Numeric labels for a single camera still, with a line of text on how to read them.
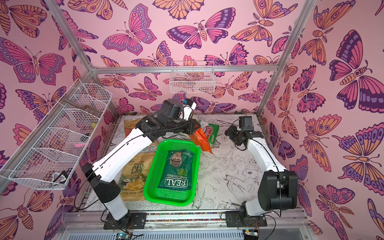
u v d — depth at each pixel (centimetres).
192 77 95
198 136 69
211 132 109
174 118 53
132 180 85
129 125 113
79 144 73
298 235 71
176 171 87
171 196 81
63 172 65
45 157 63
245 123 67
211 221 74
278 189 43
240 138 65
